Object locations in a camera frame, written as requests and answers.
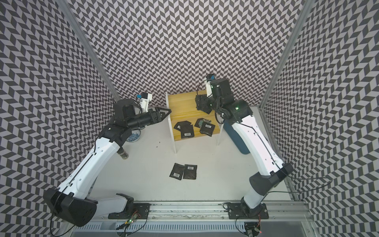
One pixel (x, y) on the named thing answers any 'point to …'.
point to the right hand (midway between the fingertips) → (204, 100)
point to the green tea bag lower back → (199, 122)
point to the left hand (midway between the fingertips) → (168, 114)
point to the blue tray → (236, 138)
